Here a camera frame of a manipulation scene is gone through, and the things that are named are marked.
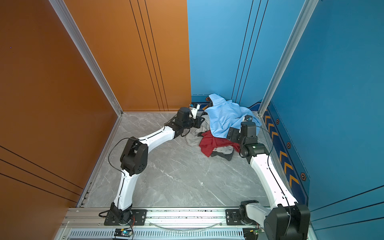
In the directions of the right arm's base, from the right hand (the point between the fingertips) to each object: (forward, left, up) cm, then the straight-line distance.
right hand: (235, 131), depth 81 cm
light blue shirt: (+18, +3, -5) cm, 19 cm away
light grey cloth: (+10, +24, -18) cm, 31 cm away
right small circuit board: (-44, -5, -24) cm, 50 cm away
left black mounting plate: (-37, +50, -21) cm, 66 cm away
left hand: (+14, +16, -3) cm, 21 cm away
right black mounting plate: (-37, +4, -21) cm, 43 cm away
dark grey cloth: (-5, +2, -19) cm, 20 cm away
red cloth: (+2, +14, -14) cm, 20 cm away
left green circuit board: (-43, +57, -23) cm, 75 cm away
